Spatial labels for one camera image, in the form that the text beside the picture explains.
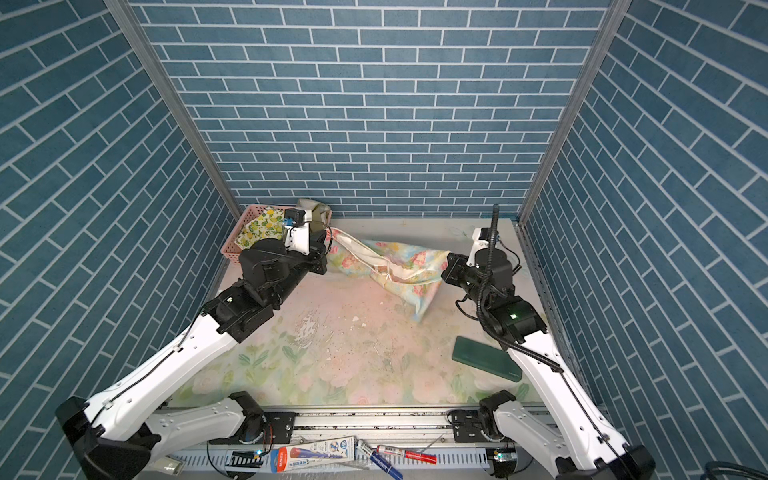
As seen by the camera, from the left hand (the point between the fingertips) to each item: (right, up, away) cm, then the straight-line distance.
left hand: (328, 231), depth 67 cm
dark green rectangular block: (+42, -37, +21) cm, 60 cm away
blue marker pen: (+10, -52, +2) cm, 53 cm away
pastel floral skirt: (+19, -11, +12) cm, 25 cm away
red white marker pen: (+22, -53, +2) cm, 58 cm away
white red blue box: (-4, -52, +2) cm, 52 cm away
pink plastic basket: (-44, -5, +37) cm, 57 cm away
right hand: (+27, -4, +4) cm, 28 cm away
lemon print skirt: (-34, +5, +45) cm, 57 cm away
